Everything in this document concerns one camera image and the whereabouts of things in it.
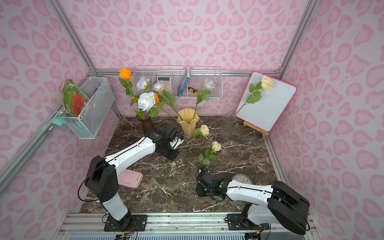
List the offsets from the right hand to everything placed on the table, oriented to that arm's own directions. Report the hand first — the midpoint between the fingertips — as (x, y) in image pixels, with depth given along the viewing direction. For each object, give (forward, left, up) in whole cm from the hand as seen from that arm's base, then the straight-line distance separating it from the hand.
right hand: (197, 190), depth 82 cm
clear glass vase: (+36, -19, +12) cm, 43 cm away
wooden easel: (+40, -46, 0) cm, 61 cm away
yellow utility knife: (+55, +3, +25) cm, 61 cm away
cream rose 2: (+23, -7, -1) cm, 24 cm away
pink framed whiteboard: (+43, -42, +17) cm, 62 cm away
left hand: (+18, +13, +10) cm, 24 cm away
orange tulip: (+42, +36, +29) cm, 63 cm away
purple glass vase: (+35, +32, +16) cm, 50 cm away
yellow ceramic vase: (+41, +7, +14) cm, 44 cm away
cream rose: (+30, -3, +14) cm, 33 cm away
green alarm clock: (+7, -26, 0) cm, 27 cm away
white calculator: (+57, +20, +31) cm, 68 cm away
